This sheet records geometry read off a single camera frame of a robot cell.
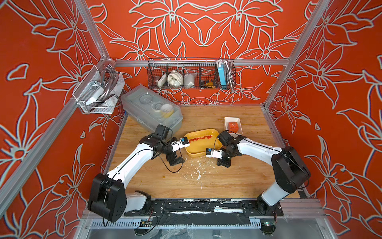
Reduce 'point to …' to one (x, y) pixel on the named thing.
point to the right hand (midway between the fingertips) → (216, 161)
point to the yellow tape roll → (167, 110)
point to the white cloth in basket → (175, 78)
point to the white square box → (227, 119)
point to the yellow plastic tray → (200, 141)
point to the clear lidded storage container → (151, 109)
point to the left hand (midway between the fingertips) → (180, 150)
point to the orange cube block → (233, 127)
